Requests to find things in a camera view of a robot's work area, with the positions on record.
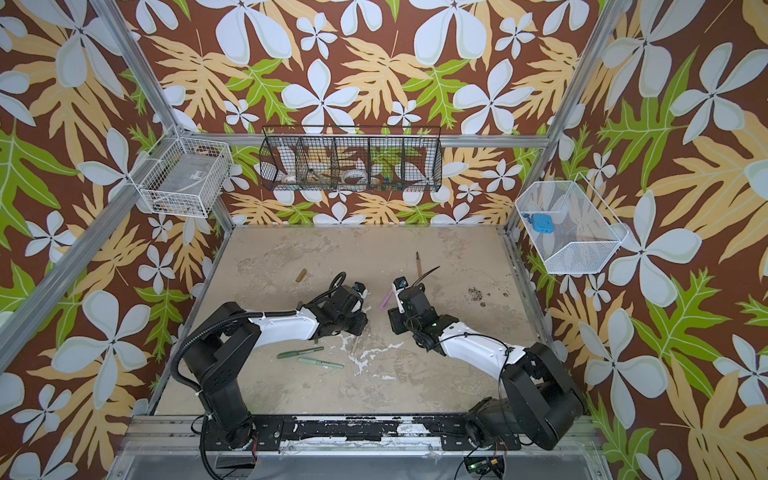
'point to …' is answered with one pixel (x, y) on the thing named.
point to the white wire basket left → (182, 176)
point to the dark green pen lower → (293, 353)
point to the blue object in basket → (541, 223)
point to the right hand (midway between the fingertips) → (394, 309)
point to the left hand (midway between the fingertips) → (364, 315)
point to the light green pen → (321, 362)
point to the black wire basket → (351, 158)
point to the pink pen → (386, 299)
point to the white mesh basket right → (567, 227)
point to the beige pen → (355, 345)
